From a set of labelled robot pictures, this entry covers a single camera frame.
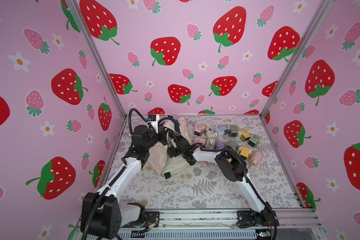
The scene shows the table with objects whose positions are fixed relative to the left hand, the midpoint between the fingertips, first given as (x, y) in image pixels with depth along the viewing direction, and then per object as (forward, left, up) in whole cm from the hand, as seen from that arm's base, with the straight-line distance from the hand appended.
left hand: (170, 126), depth 79 cm
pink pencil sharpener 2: (+7, -18, -22) cm, 29 cm away
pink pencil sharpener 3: (-10, -20, -24) cm, 33 cm away
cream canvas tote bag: (-14, +3, -16) cm, 22 cm away
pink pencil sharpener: (+17, -18, -22) cm, 33 cm away
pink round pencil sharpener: (-8, -50, -20) cm, 55 cm away
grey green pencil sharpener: (+16, -42, -21) cm, 50 cm away
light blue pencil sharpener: (+16, -33, -22) cm, 43 cm away
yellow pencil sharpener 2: (-2, -46, -23) cm, 52 cm away
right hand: (+2, +3, -25) cm, 25 cm away
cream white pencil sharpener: (+14, -26, -23) cm, 37 cm away
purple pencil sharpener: (+2, -30, -20) cm, 37 cm away
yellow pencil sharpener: (+13, -51, -24) cm, 57 cm away
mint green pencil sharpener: (+8, -55, -23) cm, 60 cm away
